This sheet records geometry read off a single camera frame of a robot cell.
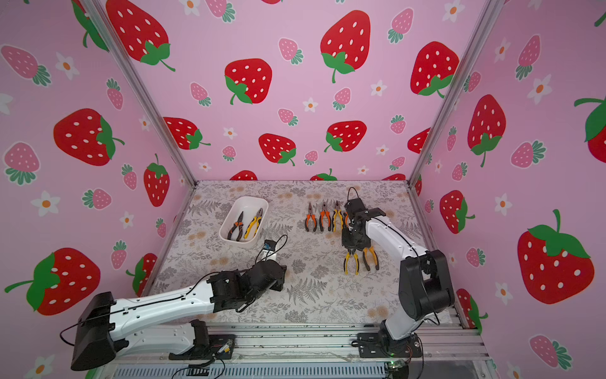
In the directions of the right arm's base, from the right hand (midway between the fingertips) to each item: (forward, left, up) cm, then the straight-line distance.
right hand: (357, 244), depth 89 cm
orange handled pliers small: (+18, +20, -7) cm, 28 cm away
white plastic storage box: (+19, +50, -3) cm, 54 cm away
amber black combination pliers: (-2, -4, -7) cm, 8 cm away
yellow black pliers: (+14, +44, -6) cm, 46 cm away
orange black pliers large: (+18, +12, -7) cm, 23 cm away
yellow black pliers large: (+20, +8, -6) cm, 22 cm away
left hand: (-15, +25, +6) cm, 29 cm away
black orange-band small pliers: (+10, +51, -6) cm, 52 cm away
